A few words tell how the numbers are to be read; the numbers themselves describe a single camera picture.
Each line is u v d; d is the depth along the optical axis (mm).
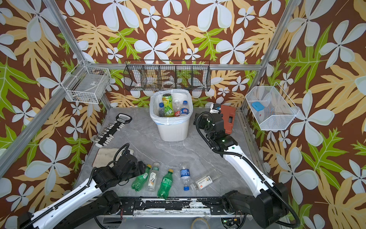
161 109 960
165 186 766
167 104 884
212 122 542
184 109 861
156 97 884
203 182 784
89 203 588
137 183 764
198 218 705
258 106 866
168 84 985
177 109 921
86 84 857
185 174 802
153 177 785
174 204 752
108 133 1026
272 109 837
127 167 593
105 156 926
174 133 905
